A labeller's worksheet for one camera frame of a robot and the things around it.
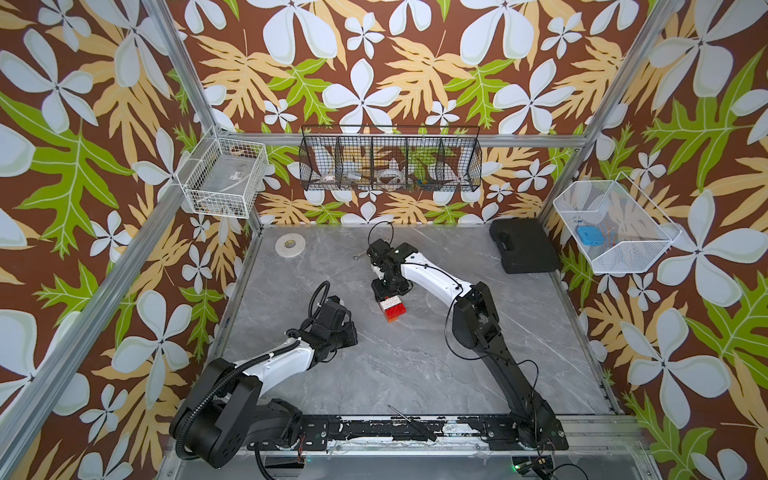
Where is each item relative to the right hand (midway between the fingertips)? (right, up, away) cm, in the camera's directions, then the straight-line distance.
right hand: (382, 295), depth 99 cm
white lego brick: (+2, -1, -6) cm, 6 cm away
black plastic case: (+52, +17, +9) cm, 56 cm away
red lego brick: (+4, -5, -6) cm, 8 cm away
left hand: (-8, -9, -9) cm, 15 cm away
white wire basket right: (+66, +21, -17) cm, 71 cm away
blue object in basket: (+58, +19, -17) cm, 64 cm away
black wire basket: (+3, +46, -1) cm, 46 cm away
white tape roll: (-36, +18, +16) cm, 43 cm away
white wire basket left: (-46, +37, -14) cm, 61 cm away
